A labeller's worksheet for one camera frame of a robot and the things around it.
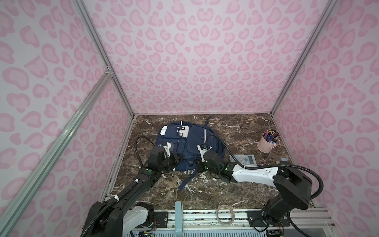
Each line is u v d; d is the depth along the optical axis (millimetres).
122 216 448
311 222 734
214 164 650
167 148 780
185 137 926
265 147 935
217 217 732
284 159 881
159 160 652
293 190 438
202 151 750
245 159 932
